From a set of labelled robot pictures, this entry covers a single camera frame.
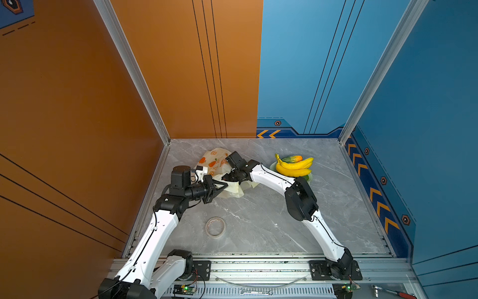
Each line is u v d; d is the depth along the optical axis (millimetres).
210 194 658
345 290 709
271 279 722
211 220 849
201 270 743
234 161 781
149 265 414
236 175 749
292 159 985
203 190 644
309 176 958
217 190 672
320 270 727
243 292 694
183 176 582
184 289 709
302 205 601
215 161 963
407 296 680
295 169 940
